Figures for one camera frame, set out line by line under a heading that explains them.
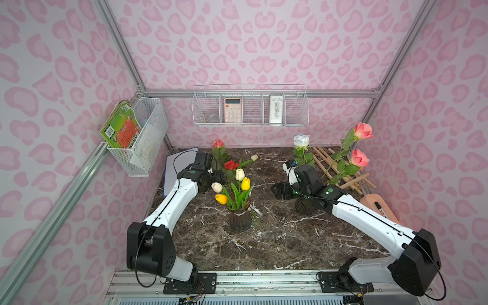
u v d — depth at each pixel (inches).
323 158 44.5
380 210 36.7
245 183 26.2
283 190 27.3
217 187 26.8
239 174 27.7
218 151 46.1
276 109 36.4
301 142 29.1
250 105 38.8
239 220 36.5
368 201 35.5
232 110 36.6
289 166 27.8
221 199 25.0
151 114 31.9
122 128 28.3
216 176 30.2
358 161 26.7
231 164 42.0
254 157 44.7
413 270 15.2
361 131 26.8
